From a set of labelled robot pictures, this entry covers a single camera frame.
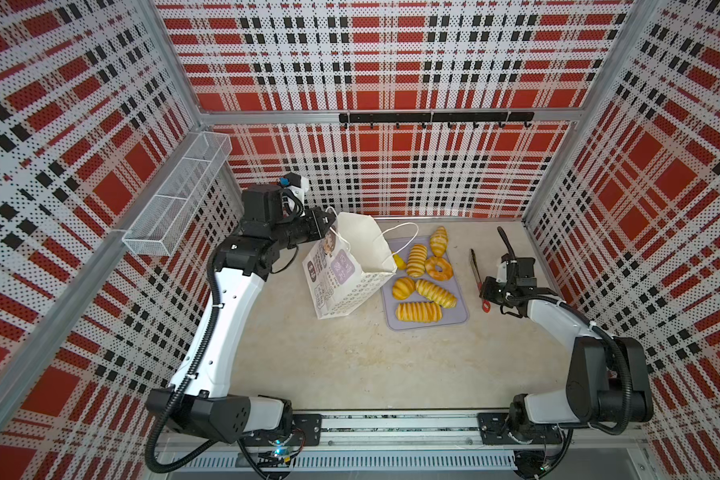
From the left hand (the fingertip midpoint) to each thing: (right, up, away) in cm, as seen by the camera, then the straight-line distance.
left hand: (334, 222), depth 68 cm
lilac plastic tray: (+17, -5, +12) cm, 21 cm away
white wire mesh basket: (-58, +1, +25) cm, 63 cm away
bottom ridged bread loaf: (+23, -26, +23) cm, 42 cm away
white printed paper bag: (+4, -9, +5) cm, 11 cm away
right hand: (+43, -19, +23) cm, 52 cm away
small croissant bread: (+32, -3, +40) cm, 51 cm away
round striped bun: (+18, -19, +28) cm, 38 cm away
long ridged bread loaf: (+29, -21, +27) cm, 45 cm away
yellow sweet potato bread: (+19, -12, +36) cm, 43 cm away
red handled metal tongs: (+42, -23, +20) cm, 52 cm away
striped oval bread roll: (+24, -11, +36) cm, 45 cm away
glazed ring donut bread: (+32, -13, +36) cm, 50 cm away
